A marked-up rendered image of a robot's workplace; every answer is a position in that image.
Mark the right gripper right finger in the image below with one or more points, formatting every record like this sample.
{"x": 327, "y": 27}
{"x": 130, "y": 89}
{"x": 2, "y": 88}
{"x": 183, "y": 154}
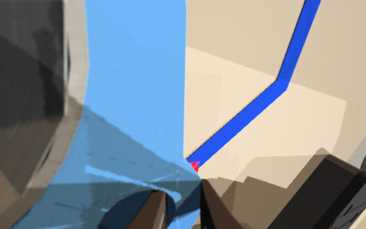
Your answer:
{"x": 214, "y": 214}

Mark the blue tape outline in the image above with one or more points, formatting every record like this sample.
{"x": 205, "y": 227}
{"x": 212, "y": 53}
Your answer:
{"x": 244, "y": 117}

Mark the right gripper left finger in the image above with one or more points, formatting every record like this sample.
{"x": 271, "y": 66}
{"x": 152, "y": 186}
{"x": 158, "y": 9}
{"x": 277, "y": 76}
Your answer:
{"x": 153, "y": 213}

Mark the steel bowl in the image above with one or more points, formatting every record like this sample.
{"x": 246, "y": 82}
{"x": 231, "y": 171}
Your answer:
{"x": 37, "y": 109}

